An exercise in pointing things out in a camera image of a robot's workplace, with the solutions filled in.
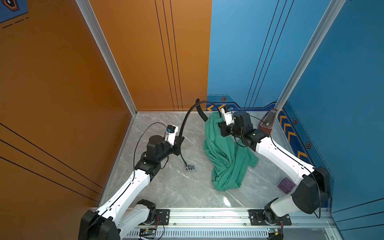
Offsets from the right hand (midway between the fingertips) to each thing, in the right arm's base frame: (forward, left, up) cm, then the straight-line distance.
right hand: (219, 123), depth 82 cm
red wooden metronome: (+13, -34, -13) cm, 39 cm away
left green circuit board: (-47, +36, -26) cm, 64 cm away
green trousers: (-15, -6, -12) cm, 20 cm away
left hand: (-8, +20, -1) cm, 21 cm away
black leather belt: (-16, +16, -22) cm, 32 cm away
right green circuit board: (-45, -24, -28) cm, 59 cm away
